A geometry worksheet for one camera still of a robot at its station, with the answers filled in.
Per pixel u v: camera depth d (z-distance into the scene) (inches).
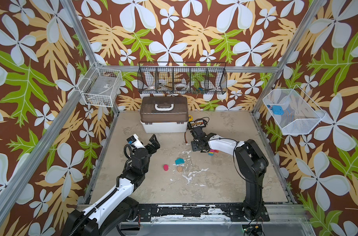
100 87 33.6
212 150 27.6
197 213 29.5
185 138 41.1
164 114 35.7
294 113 32.2
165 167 35.2
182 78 38.4
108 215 18.8
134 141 26.6
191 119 44.8
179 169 34.4
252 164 20.4
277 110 33.7
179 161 36.0
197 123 43.8
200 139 30.8
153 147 28.3
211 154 37.4
